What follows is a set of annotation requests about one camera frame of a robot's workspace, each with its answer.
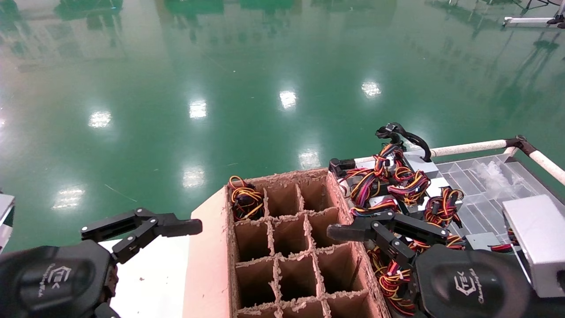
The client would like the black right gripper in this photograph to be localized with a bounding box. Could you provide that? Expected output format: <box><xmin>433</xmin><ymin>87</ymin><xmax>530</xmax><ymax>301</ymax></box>
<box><xmin>327</xmin><ymin>211</ymin><xmax>535</xmax><ymax>318</ymax></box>

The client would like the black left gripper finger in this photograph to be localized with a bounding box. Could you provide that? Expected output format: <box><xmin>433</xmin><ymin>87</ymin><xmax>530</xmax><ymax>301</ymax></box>
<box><xmin>113</xmin><ymin>213</ymin><xmax>203</xmax><ymax>265</ymax></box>

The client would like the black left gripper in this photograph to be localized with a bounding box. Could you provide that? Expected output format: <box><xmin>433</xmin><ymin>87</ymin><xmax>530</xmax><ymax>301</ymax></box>
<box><xmin>0</xmin><ymin>208</ymin><xmax>158</xmax><ymax>318</ymax></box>

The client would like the brown cardboard divider box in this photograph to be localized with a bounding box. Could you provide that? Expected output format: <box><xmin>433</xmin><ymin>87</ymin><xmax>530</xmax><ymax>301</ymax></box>
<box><xmin>182</xmin><ymin>168</ymin><xmax>391</xmax><ymax>318</ymax></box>

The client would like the black plug connector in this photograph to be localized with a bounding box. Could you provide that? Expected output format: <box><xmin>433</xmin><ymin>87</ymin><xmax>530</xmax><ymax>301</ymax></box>
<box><xmin>329</xmin><ymin>158</ymin><xmax>356</xmax><ymax>178</ymax></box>

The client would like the clear plastic divider tray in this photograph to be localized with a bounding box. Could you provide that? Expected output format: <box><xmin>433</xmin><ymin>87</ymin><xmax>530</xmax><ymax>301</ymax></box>
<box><xmin>435</xmin><ymin>152</ymin><xmax>559</xmax><ymax>241</ymax></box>

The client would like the grey metal power supply box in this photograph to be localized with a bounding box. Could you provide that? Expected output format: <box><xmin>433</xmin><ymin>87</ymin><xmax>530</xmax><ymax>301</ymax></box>
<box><xmin>466</xmin><ymin>233</ymin><xmax>505</xmax><ymax>253</ymax></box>

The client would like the crumpled clear plastic bag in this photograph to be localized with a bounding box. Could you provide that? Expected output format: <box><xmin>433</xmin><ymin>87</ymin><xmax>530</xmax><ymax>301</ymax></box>
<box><xmin>475</xmin><ymin>160</ymin><xmax>515</xmax><ymax>195</ymax></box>

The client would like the black pipe joint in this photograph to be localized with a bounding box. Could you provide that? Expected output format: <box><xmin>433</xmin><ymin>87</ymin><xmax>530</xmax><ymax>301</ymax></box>
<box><xmin>505</xmin><ymin>135</ymin><xmax>537</xmax><ymax>155</ymax></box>

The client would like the black power cable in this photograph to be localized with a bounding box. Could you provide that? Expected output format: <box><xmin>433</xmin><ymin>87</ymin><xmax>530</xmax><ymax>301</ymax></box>
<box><xmin>375</xmin><ymin>123</ymin><xmax>432</xmax><ymax>163</ymax></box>

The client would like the long white frame pipe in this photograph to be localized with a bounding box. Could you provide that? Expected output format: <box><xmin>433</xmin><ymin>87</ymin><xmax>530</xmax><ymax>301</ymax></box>
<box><xmin>353</xmin><ymin>139</ymin><xmax>508</xmax><ymax>165</ymax></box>

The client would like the short white frame pipe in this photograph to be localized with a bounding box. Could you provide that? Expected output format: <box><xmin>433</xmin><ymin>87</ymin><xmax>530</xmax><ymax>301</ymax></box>
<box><xmin>527</xmin><ymin>150</ymin><xmax>565</xmax><ymax>186</ymax></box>

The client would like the white metal floor frame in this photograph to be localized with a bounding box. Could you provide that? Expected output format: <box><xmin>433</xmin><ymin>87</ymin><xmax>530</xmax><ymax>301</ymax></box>
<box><xmin>503</xmin><ymin>15</ymin><xmax>565</xmax><ymax>30</ymax></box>

